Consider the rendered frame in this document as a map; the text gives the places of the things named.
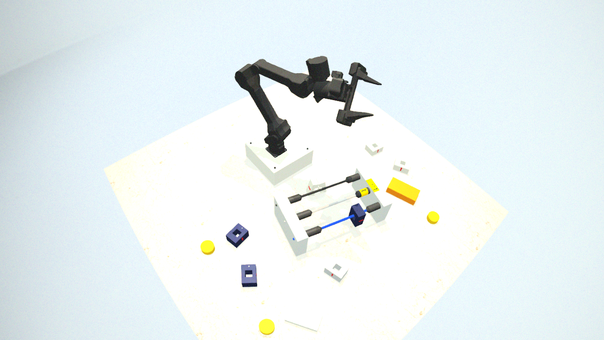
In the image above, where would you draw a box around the yellow short cylinder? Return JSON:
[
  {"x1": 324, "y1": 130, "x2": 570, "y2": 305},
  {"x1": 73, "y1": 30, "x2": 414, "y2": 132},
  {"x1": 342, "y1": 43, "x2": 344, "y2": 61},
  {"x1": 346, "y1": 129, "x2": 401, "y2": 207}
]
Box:
[
  {"x1": 201, "y1": 240, "x2": 215, "y2": 255},
  {"x1": 259, "y1": 319, "x2": 275, "y2": 335},
  {"x1": 427, "y1": 211, "x2": 440, "y2": 224}
]

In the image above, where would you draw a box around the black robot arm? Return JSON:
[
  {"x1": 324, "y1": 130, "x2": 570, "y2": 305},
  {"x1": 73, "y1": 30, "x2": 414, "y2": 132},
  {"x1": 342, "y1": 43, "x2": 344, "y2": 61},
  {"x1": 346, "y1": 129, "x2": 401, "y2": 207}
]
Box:
[{"x1": 235, "y1": 56, "x2": 349, "y2": 158}]

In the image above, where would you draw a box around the orange rectangular block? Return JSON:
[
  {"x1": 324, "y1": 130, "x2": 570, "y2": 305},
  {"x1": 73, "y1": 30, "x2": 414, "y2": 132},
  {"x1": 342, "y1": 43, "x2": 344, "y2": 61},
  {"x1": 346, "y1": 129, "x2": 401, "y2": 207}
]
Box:
[{"x1": 386, "y1": 178, "x2": 420, "y2": 205}]

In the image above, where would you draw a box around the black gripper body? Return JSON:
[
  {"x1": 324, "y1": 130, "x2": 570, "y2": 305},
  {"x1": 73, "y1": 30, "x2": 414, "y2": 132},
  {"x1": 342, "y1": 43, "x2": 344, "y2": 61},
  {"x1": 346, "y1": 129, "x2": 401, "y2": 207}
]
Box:
[{"x1": 326, "y1": 62, "x2": 366, "y2": 127}]

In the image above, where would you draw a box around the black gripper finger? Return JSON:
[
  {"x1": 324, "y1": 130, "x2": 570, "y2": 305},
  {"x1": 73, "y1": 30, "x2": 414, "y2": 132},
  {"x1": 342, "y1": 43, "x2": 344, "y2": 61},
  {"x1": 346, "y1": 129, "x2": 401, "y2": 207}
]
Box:
[
  {"x1": 345, "y1": 110, "x2": 374, "y2": 123},
  {"x1": 356, "y1": 67, "x2": 382, "y2": 85}
]

